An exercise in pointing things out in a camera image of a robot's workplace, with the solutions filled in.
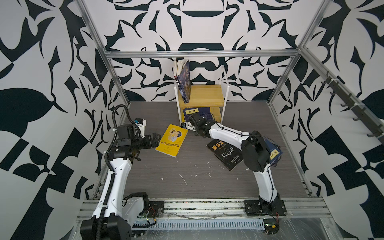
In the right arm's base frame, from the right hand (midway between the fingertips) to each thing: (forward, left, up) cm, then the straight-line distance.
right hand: (202, 119), depth 95 cm
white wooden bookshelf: (+13, -8, +8) cm, 16 cm away
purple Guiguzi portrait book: (+10, +10, +21) cm, 26 cm away
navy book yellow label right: (-19, -43, -9) cm, 48 cm away
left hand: (-16, +27, +9) cm, 33 cm away
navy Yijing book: (+10, -2, -5) cm, 11 cm away
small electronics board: (-54, -30, -13) cm, 64 cm away
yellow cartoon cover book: (-9, +19, -9) cm, 23 cm away
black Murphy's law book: (-19, -16, -11) cm, 27 cm away
